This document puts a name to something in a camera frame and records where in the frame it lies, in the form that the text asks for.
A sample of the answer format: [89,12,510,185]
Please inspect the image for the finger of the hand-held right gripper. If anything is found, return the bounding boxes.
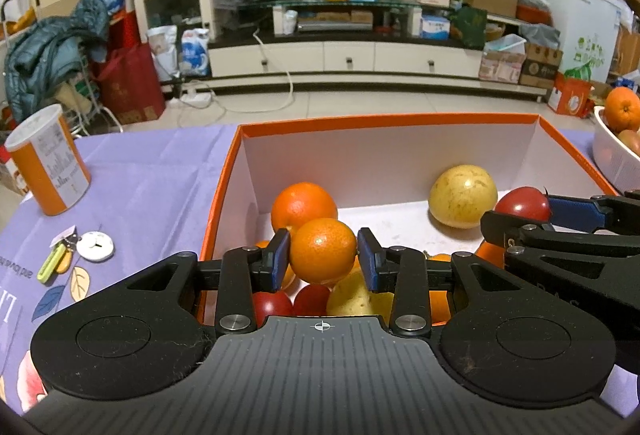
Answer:
[480,210,640,273]
[545,190,640,236]

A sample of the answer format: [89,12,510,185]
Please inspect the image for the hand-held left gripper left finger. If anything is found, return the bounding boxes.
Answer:
[125,227,292,333]

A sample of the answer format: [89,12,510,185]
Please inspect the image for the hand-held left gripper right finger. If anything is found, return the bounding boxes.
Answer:
[356,227,521,336]

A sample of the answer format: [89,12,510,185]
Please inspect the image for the red tomato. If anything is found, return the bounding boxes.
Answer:
[494,186,552,226]
[292,284,332,317]
[251,291,294,328]

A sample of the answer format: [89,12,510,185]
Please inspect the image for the orange cardboard box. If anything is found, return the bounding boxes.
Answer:
[197,113,621,331]

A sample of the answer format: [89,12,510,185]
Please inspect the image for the yellow pear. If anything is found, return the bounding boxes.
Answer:
[326,270,396,318]
[428,165,499,230]

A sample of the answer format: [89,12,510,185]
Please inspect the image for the white plastic basket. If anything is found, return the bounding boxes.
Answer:
[592,106,640,196]

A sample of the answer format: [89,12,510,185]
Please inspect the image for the orange paper bag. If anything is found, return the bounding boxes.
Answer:
[547,72,593,116]

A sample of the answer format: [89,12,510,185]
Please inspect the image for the brown printed carton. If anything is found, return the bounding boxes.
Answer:
[520,44,563,88]

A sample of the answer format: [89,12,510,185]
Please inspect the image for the purple floral tablecloth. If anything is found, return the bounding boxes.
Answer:
[0,117,640,421]

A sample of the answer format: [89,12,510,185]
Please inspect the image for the white power strip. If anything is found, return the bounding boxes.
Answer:
[180,90,213,108]

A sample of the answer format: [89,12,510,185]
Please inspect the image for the white round disc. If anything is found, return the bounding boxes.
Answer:
[75,231,116,262]

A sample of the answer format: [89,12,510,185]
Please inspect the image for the dark green gift bag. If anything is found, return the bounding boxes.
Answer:
[451,7,488,50]

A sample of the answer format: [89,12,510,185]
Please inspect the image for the white television cabinet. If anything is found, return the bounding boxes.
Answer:
[207,0,551,103]

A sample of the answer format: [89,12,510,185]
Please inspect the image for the blue white mask box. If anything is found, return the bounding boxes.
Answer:
[420,14,451,39]

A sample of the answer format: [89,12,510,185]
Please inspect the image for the blue white plastic sack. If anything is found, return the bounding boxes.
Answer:
[180,29,211,76]

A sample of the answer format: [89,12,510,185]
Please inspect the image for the red shopping bag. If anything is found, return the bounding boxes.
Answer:
[95,42,167,126]

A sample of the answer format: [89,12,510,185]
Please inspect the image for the white container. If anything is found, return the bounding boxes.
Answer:
[274,10,298,36]

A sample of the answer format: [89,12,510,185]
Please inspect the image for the orange white canister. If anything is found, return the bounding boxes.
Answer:
[4,104,92,216]

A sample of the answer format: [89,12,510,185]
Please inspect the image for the white glass-door cabinet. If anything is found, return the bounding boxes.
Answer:
[132,0,217,43]

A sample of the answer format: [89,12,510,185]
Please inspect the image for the blue down jacket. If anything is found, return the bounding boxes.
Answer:
[4,0,111,116]

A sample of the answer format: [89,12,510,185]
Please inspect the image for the white power cable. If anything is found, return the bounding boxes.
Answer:
[177,29,296,123]

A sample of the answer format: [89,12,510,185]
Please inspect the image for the green keychain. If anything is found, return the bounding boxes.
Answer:
[37,226,81,285]

